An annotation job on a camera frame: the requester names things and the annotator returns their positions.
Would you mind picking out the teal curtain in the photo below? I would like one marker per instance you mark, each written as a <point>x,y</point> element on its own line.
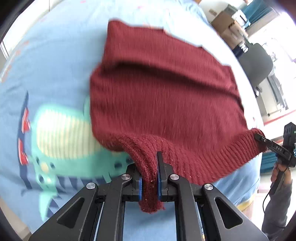
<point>256,11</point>

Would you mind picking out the bed with blue printed sheet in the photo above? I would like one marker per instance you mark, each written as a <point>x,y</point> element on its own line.
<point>57,58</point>

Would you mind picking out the dark red knit sweater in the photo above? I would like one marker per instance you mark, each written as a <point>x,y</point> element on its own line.
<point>161,92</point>

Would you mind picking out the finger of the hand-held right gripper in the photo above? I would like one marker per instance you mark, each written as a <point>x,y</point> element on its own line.
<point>277,148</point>

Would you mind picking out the wooden drawer cabinet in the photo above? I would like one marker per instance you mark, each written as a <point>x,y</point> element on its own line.
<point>225,22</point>

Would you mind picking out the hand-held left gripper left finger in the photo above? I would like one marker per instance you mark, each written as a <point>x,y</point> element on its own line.
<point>140,187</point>

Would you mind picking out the person's right hand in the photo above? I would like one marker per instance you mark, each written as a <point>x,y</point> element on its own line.
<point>275,173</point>

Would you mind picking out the person's right forearm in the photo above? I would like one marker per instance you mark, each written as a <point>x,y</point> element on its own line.
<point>275,213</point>

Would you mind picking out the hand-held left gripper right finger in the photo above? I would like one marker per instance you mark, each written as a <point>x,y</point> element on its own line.
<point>159,187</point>

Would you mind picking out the black office chair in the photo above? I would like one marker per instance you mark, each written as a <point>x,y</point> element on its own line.
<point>256,62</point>

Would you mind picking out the white printer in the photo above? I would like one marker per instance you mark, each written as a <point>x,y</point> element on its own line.
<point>240,17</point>

